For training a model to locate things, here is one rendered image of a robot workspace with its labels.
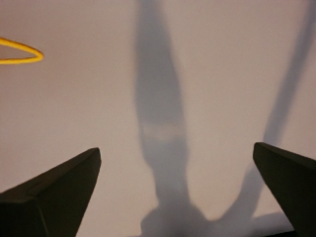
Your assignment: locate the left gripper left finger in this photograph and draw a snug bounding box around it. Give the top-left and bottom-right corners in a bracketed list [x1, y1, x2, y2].
[0, 147, 102, 237]

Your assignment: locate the yellow cable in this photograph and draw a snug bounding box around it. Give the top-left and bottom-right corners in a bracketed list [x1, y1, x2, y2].
[0, 38, 43, 64]

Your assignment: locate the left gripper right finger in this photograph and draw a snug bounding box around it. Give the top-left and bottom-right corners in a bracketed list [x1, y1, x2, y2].
[252, 142, 316, 237]

